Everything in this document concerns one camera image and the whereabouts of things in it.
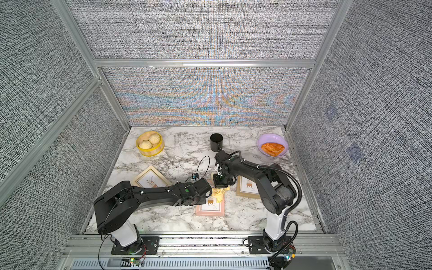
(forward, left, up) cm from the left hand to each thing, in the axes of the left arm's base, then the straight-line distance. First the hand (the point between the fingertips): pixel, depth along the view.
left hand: (204, 202), depth 87 cm
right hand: (+8, -7, +3) cm, 11 cm away
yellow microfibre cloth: (+2, -7, +6) cm, 10 cm away
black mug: (+34, -7, +8) cm, 36 cm away
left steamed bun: (+35, +36, +7) cm, 50 cm away
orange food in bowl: (+30, -42, +4) cm, 52 cm away
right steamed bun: (+40, +31, +6) cm, 51 cm away
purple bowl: (+41, -46, +1) cm, 62 cm away
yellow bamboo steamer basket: (+32, +30, +5) cm, 44 cm away
